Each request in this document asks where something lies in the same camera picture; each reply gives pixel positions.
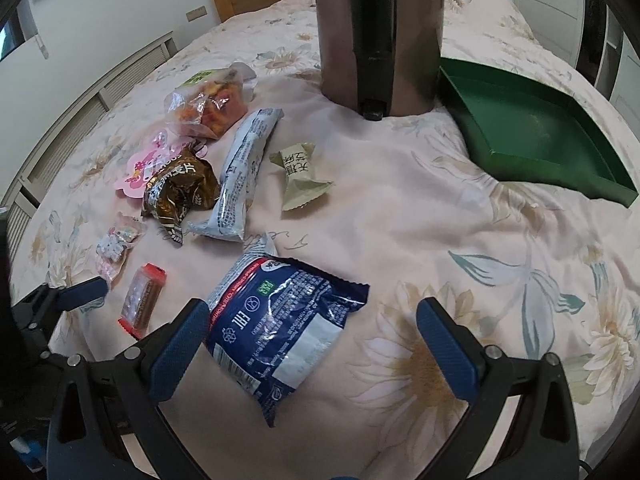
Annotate long light blue packet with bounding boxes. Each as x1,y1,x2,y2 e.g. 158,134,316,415
183,107,284,242

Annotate window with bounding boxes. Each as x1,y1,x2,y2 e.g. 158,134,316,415
0,11,25,60

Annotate pink cartoon character packet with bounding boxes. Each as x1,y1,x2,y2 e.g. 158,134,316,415
114,130,207,200

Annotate small pink candy packet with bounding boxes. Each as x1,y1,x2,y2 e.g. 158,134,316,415
96,212,146,285

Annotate red brown candy bar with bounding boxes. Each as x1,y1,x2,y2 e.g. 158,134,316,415
118,263,167,340

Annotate wall switch plate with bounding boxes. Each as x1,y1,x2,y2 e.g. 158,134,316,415
186,6,207,22

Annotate white radiator cover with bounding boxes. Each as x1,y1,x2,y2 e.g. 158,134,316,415
1,32,178,257

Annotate brown black electric kettle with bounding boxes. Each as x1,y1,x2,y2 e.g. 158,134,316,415
316,0,444,122

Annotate dark blue snack packet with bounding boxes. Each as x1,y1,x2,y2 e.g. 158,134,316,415
205,234,370,427

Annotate brown oat snack packet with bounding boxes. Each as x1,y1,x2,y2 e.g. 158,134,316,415
141,144,220,246

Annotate clear bag orange snacks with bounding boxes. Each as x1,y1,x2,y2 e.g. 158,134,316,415
164,62,257,140

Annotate floral pink bed duvet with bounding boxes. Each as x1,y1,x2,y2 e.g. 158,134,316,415
12,0,639,479

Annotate green tray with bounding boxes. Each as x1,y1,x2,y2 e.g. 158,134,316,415
437,58,638,207

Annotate white wardrobe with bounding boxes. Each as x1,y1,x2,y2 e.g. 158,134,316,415
514,0,640,133

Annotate olive green candy packet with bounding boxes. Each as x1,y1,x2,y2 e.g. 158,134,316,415
269,142,332,211

